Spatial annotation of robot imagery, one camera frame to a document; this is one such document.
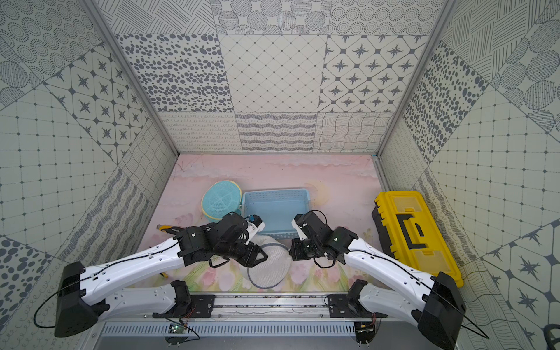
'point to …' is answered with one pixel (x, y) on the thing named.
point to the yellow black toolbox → (413, 235)
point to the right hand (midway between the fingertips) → (291, 255)
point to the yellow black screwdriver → (170, 229)
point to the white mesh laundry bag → (273, 271)
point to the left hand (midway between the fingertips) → (265, 251)
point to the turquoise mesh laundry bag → (220, 198)
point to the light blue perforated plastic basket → (277, 208)
